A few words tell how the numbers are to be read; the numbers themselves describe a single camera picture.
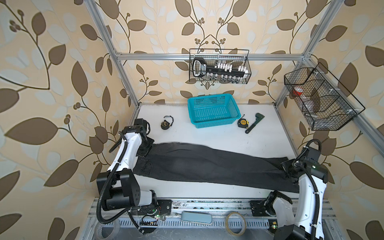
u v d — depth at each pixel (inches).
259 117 43.8
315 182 18.1
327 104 28.4
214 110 46.9
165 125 41.3
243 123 41.4
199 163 35.9
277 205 25.1
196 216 27.3
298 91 31.9
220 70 32.8
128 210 18.9
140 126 24.2
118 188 17.7
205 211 29.0
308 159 22.1
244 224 26.5
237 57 35.9
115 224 26.4
